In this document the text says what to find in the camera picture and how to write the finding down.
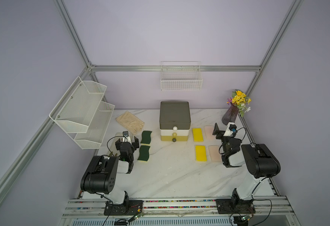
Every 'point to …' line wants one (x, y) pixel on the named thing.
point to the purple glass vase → (230, 115)
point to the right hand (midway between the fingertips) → (222, 125)
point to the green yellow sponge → (144, 153)
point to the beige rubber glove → (134, 124)
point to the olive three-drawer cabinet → (175, 121)
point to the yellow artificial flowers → (239, 99)
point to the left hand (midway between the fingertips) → (127, 139)
